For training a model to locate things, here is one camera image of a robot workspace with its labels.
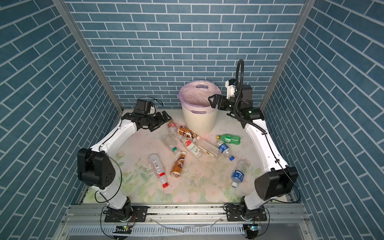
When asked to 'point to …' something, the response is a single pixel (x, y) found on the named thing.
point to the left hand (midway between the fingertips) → (167, 120)
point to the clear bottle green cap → (169, 142)
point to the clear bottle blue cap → (224, 149)
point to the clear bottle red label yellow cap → (172, 129)
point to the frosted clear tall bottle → (209, 147)
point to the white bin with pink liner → (199, 114)
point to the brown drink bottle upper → (186, 132)
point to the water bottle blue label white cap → (242, 167)
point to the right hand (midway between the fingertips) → (213, 97)
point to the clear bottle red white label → (190, 146)
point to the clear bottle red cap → (156, 163)
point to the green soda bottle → (229, 139)
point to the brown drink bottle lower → (177, 168)
